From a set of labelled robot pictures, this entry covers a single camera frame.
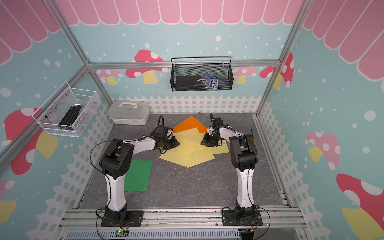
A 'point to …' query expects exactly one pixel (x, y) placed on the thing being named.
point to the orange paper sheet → (189, 123)
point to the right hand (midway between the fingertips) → (202, 143)
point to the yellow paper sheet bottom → (187, 156)
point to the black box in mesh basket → (188, 83)
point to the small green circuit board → (120, 233)
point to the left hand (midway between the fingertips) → (179, 145)
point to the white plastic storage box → (131, 112)
